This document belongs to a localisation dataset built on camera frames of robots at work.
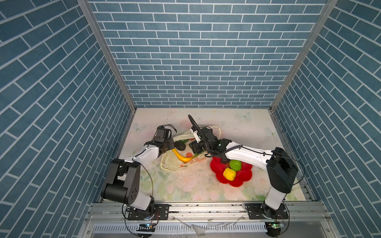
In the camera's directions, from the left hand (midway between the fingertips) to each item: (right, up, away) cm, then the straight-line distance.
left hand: (171, 142), depth 94 cm
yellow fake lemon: (+34, -16, -13) cm, 40 cm away
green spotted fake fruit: (+39, -12, -9) cm, 42 cm away
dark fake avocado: (+5, -2, +2) cm, 6 cm away
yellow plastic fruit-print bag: (+1, -10, -7) cm, 12 cm away
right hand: (+13, +2, -7) cm, 15 cm away
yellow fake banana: (+9, -10, -4) cm, 14 cm away
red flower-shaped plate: (+29, -14, -6) cm, 33 cm away
